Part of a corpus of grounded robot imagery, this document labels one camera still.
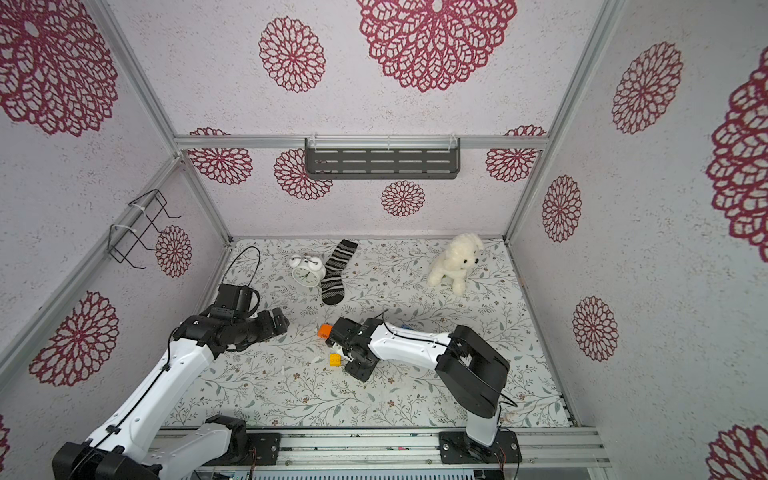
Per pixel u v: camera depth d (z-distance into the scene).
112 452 0.39
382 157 0.94
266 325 0.71
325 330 0.93
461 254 0.92
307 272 1.00
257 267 1.20
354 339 0.62
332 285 1.06
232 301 0.60
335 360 0.87
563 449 0.76
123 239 0.73
